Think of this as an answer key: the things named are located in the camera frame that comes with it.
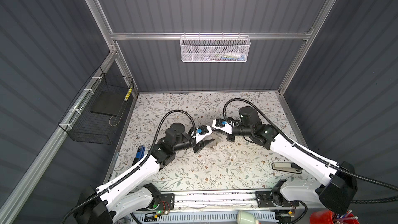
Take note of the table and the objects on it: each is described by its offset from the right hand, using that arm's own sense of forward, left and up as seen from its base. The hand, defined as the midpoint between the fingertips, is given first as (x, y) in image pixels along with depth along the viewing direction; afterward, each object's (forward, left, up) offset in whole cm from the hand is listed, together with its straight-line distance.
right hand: (216, 128), depth 73 cm
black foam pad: (+11, +53, +6) cm, 55 cm away
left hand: (-3, +3, +1) cm, 4 cm away
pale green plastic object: (-34, -10, -15) cm, 38 cm away
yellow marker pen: (+16, +47, +6) cm, 49 cm away
